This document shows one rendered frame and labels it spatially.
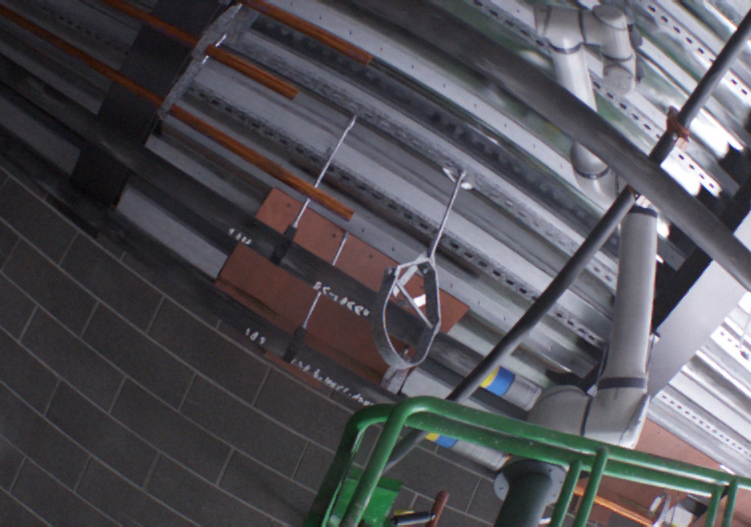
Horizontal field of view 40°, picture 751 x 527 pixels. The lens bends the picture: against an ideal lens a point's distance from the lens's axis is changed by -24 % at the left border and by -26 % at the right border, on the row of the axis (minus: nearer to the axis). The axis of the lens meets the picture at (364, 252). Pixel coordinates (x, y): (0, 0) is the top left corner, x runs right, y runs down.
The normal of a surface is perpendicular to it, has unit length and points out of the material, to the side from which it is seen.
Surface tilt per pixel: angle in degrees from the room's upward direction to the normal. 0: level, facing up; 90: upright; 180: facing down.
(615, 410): 129
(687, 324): 180
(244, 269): 180
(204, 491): 90
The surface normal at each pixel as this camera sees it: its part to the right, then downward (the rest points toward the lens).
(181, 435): 0.45, -0.59
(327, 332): -0.28, 0.61
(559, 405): -0.15, -0.79
